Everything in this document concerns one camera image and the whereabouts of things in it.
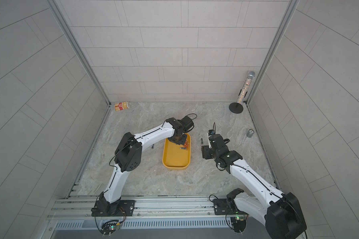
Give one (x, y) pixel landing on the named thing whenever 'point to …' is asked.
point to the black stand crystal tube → (237, 107)
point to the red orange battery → (186, 144)
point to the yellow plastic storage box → (175, 156)
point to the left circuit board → (109, 226)
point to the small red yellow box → (121, 106)
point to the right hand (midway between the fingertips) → (206, 147)
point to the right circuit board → (238, 223)
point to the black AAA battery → (202, 143)
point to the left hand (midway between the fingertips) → (182, 141)
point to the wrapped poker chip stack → (250, 134)
